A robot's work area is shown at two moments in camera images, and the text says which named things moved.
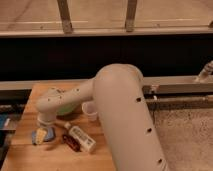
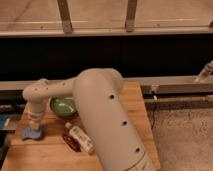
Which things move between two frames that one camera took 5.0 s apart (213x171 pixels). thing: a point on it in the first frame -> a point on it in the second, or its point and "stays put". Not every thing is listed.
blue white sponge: x=49 y=135 -> x=29 y=132
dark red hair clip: x=72 y=142 stays put
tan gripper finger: x=40 y=135 -> x=33 y=125
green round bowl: x=65 y=110 stays put
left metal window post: x=65 y=16 stays put
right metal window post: x=130 y=15 stays put
